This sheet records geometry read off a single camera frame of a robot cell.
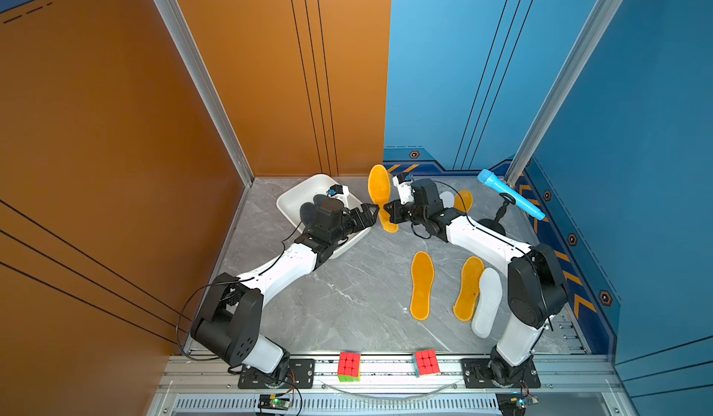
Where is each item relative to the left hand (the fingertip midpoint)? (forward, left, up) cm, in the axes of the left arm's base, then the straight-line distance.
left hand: (372, 207), depth 84 cm
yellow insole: (+9, -2, 0) cm, 9 cm away
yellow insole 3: (-11, -17, -21) cm, 29 cm away
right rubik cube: (-39, -14, -16) cm, 44 cm away
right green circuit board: (-47, -36, -22) cm, 63 cm away
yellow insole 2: (+20, -37, -20) cm, 47 cm away
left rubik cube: (-40, +6, -16) cm, 44 cm away
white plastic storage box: (-3, +7, -14) cm, 16 cm away
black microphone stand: (+5, -45, -16) cm, 48 cm away
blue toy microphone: (+6, -43, +1) cm, 44 cm away
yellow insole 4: (-12, -33, -19) cm, 40 cm away
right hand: (+4, -5, -4) cm, 7 cm away
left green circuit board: (-47, +25, -22) cm, 58 cm away
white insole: (+24, -32, -22) cm, 46 cm away
